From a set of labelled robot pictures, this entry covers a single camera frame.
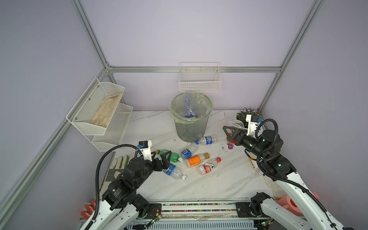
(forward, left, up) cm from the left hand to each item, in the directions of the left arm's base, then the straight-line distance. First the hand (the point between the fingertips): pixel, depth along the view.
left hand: (163, 154), depth 68 cm
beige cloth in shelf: (+25, +36, +4) cm, 44 cm away
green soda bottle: (+8, -4, -19) cm, 21 cm away
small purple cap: (+2, -32, +5) cm, 32 cm away
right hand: (+7, -29, +12) cm, 32 cm away
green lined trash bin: (+22, -14, -9) cm, 28 cm away
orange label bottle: (+6, -18, -19) cm, 26 cm away
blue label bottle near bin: (+20, -25, -19) cm, 37 cm away
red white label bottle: (+1, -24, -19) cm, 30 cm away
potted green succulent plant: (+35, -49, -9) cm, 61 cm away
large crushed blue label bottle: (+38, -14, -9) cm, 41 cm away
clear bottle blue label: (0, -3, -20) cm, 21 cm away
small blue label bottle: (+10, -11, -19) cm, 24 cm away
